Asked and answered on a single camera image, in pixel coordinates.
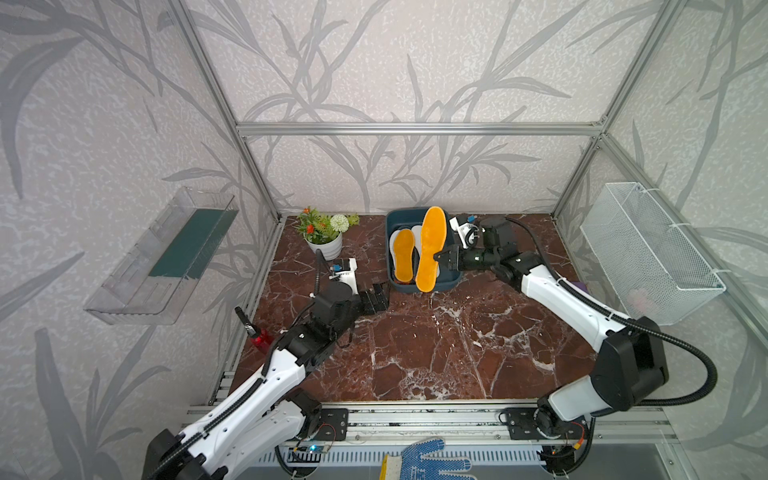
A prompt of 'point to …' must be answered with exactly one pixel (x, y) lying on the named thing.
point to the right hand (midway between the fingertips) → (433, 256)
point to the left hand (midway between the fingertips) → (380, 286)
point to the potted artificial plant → (325, 232)
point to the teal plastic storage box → (449, 274)
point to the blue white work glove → (411, 466)
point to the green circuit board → (316, 448)
